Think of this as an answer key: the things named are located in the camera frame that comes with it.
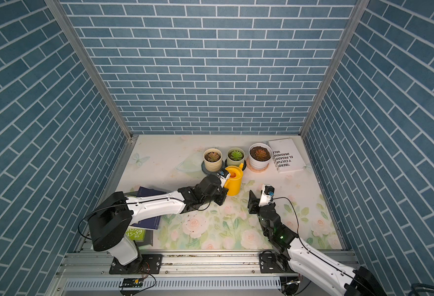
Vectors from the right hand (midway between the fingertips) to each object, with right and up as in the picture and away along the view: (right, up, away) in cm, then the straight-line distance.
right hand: (256, 193), depth 82 cm
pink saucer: (+3, +8, +20) cm, 21 cm away
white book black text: (+21, +16, +23) cm, 35 cm away
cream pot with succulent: (-21, +14, +17) cm, 30 cm away
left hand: (-11, 0, +2) cm, 11 cm away
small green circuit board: (-51, -33, -10) cm, 62 cm away
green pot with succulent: (-8, +16, +17) cm, 25 cm away
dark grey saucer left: (-26, +10, +20) cm, 35 cm away
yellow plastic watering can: (-10, +5, +2) cm, 11 cm away
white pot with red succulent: (+5, +17, +17) cm, 24 cm away
